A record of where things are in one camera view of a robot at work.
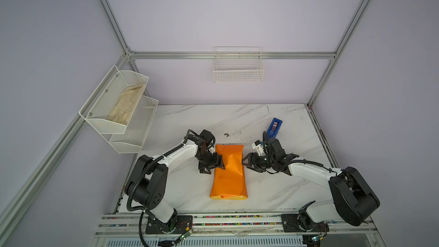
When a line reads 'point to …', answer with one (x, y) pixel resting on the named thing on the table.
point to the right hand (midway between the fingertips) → (241, 166)
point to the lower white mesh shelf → (137, 128)
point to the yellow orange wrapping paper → (229, 183)
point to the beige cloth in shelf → (121, 110)
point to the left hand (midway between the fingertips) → (217, 171)
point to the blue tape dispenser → (274, 127)
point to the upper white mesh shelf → (110, 107)
